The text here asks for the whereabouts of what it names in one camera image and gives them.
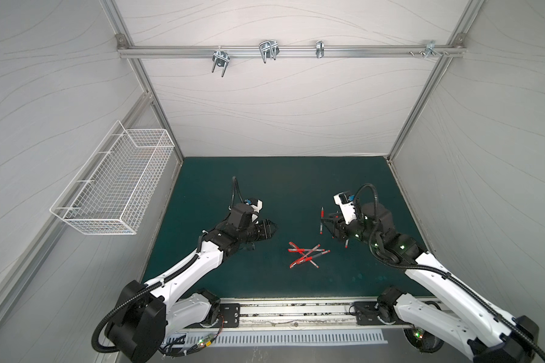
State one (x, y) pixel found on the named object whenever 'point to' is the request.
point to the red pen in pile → (297, 248)
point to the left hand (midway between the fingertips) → (272, 229)
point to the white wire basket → (112, 192)
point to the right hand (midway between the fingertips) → (326, 217)
